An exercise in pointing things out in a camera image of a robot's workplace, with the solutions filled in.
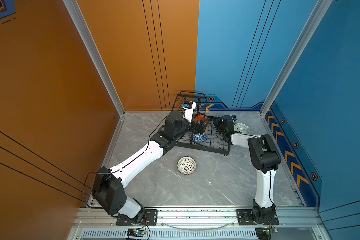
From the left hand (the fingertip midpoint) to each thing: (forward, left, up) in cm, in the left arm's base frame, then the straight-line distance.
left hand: (202, 115), depth 72 cm
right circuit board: (-44, -30, -34) cm, 63 cm away
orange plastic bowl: (+20, -2, -22) cm, 30 cm away
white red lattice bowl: (-11, +7, -32) cm, 35 cm away
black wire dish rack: (+6, -12, -32) cm, 35 cm away
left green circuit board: (-44, +32, -35) cm, 65 cm away
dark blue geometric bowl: (+9, -2, -32) cm, 33 cm away
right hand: (+20, -10, -24) cm, 33 cm away
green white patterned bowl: (+18, -33, -32) cm, 50 cm away
